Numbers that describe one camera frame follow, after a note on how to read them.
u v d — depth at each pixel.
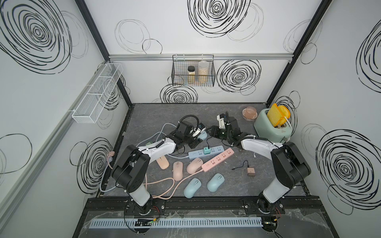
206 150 0.87
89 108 0.72
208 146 0.87
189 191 0.78
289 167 0.46
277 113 0.86
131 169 0.45
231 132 0.72
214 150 0.91
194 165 0.85
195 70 0.87
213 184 0.79
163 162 0.87
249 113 1.08
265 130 0.88
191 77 0.85
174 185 0.81
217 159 0.88
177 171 0.84
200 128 0.77
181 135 0.70
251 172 0.83
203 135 0.87
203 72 0.86
